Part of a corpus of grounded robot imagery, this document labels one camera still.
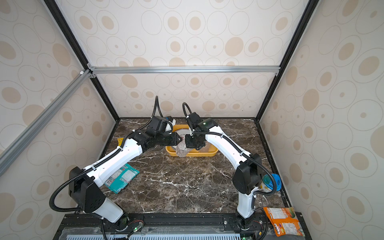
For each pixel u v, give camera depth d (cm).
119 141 103
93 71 91
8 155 51
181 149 85
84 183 41
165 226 73
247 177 46
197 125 59
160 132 62
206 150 97
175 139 70
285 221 72
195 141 69
